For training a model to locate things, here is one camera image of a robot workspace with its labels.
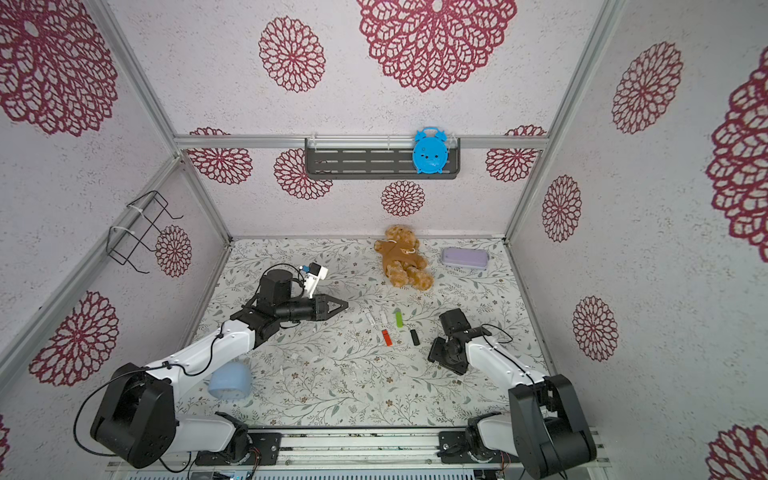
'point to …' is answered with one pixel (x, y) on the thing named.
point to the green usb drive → (399, 319)
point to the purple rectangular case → (465, 258)
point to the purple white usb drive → (370, 318)
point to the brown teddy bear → (403, 264)
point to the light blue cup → (232, 382)
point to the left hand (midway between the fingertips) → (346, 307)
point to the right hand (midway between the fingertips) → (436, 355)
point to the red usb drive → (387, 337)
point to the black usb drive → (415, 337)
